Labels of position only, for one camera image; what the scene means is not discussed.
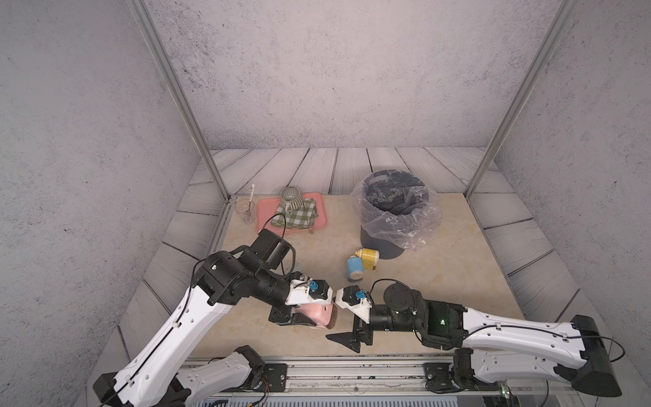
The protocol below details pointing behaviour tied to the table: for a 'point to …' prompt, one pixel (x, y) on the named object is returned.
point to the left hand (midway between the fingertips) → (315, 306)
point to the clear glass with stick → (247, 207)
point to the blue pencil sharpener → (354, 268)
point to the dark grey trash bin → (394, 202)
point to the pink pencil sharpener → (321, 314)
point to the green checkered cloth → (303, 217)
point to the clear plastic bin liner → (430, 222)
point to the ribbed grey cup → (291, 199)
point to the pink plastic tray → (267, 209)
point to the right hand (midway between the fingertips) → (345, 315)
